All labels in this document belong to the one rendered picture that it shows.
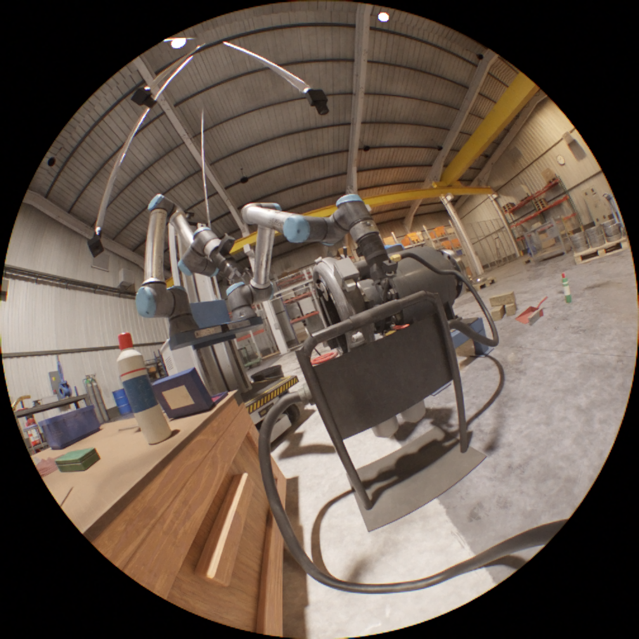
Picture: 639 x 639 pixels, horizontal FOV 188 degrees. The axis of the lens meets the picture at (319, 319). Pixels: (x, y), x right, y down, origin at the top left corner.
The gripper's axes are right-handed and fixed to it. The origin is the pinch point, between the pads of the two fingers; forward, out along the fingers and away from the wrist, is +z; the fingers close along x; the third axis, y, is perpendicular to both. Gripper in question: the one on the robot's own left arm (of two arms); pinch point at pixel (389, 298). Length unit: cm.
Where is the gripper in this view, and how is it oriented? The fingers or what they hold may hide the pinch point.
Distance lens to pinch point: 64.4
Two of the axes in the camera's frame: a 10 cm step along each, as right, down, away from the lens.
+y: 1.0, -0.7, -9.9
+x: 9.3, -3.5, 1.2
